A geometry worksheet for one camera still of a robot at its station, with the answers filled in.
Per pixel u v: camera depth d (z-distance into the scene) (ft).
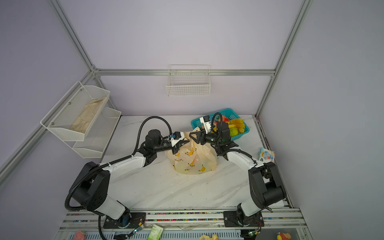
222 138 2.20
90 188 1.44
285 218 2.50
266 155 2.97
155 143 2.18
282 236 2.20
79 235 2.22
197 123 3.51
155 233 2.25
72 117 2.52
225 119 3.54
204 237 2.24
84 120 2.52
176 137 2.18
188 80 3.14
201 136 2.37
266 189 1.46
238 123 3.20
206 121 2.40
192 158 2.62
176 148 2.35
